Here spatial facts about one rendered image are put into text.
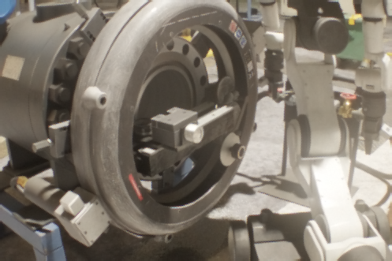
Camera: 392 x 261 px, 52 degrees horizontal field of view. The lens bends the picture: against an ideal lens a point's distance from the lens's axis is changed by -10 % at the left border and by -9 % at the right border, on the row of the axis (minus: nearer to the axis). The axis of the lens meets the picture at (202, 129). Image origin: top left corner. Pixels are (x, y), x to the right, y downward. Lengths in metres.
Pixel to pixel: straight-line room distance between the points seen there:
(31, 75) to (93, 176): 0.46
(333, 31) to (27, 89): 0.95
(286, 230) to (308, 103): 0.43
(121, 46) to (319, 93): 0.69
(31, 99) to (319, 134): 0.91
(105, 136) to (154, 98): 0.55
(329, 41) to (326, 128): 0.28
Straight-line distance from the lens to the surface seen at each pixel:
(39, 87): 1.35
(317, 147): 1.40
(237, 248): 1.46
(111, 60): 1.02
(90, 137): 1.04
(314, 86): 1.45
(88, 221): 1.10
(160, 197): 1.33
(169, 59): 1.33
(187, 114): 1.13
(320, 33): 1.30
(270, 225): 1.48
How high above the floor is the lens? 1.04
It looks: 22 degrees down
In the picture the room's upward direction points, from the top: 1 degrees counter-clockwise
